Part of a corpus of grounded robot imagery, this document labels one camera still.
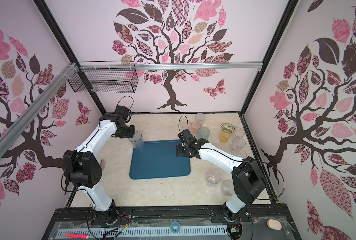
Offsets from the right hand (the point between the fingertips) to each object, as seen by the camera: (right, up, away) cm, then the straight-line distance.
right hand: (179, 149), depth 87 cm
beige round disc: (+46, -34, -17) cm, 59 cm away
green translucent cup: (+16, +10, +13) cm, 23 cm away
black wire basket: (-49, +46, +8) cm, 68 cm away
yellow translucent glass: (+35, +12, +21) cm, 42 cm away
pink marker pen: (-45, -38, -18) cm, 62 cm away
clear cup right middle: (+39, +3, +11) cm, 41 cm away
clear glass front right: (+27, -21, -5) cm, 35 cm away
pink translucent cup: (+11, +14, +16) cm, 23 cm away
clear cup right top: (+43, +10, +20) cm, 48 cm away
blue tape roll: (-2, -35, -16) cm, 39 cm away
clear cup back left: (+3, +15, +20) cm, 25 cm away
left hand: (-30, +8, +2) cm, 31 cm away
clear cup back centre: (+16, +20, +23) cm, 34 cm away
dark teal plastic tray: (-13, -8, +8) cm, 18 cm away
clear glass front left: (+20, -16, -1) cm, 26 cm away
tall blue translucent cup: (-25, +4, +2) cm, 26 cm away
